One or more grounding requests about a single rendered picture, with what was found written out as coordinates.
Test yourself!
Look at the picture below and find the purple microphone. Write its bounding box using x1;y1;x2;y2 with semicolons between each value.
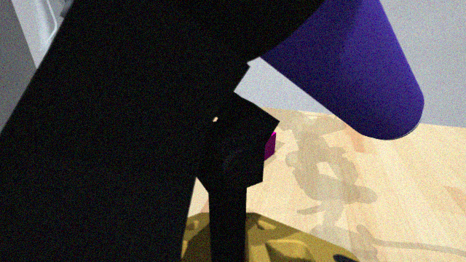
260;0;424;140

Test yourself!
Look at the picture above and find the purple box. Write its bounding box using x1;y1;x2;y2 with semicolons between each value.
264;132;276;161

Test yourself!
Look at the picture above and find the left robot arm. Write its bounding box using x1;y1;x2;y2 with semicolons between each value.
28;0;67;58

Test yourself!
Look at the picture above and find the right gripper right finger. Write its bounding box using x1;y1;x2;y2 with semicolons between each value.
245;213;360;262

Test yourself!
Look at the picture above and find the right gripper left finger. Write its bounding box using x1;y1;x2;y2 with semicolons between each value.
181;213;211;262

